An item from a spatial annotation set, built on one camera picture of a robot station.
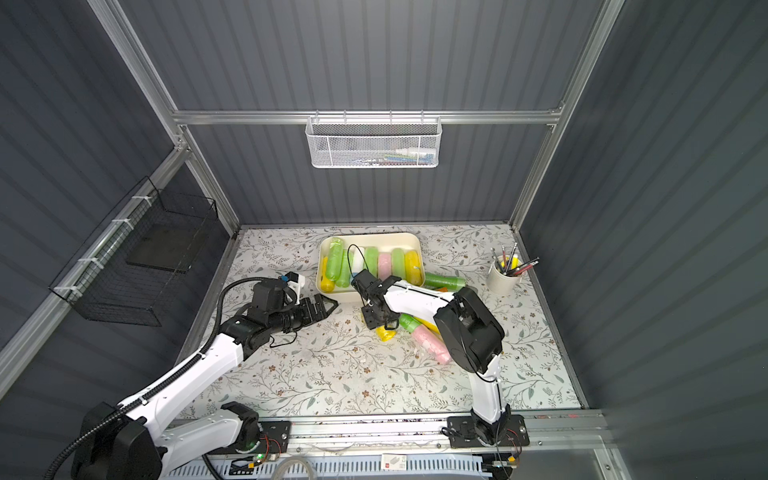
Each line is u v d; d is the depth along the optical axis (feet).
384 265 3.42
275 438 2.38
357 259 3.47
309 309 2.32
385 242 3.55
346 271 3.34
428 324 2.93
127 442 1.28
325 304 2.43
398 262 3.45
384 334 2.91
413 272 3.34
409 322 2.94
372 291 2.46
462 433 2.40
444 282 3.26
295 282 2.46
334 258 3.33
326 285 3.24
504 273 2.99
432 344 2.80
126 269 2.37
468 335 1.72
